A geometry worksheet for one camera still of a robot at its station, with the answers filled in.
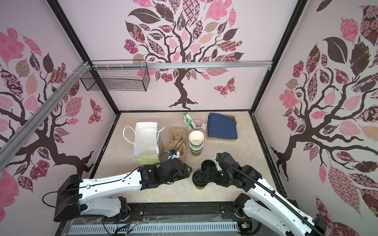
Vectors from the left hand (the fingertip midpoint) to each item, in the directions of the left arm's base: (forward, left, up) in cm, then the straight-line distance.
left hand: (189, 174), depth 74 cm
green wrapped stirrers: (+34, +1, +4) cm, 34 cm away
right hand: (-2, -9, +1) cm, 9 cm away
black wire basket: (+59, +44, +22) cm, 76 cm away
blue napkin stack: (+40, -22, -9) cm, 47 cm away
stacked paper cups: (+21, -4, +2) cm, 21 cm away
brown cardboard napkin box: (+27, -19, -8) cm, 35 cm away
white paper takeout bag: (+22, +28, -8) cm, 37 cm away
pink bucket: (+37, -6, -4) cm, 38 cm away
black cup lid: (-2, -5, -2) cm, 5 cm away
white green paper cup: (-4, -5, -11) cm, 12 cm away
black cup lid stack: (+10, -11, -9) cm, 18 cm away
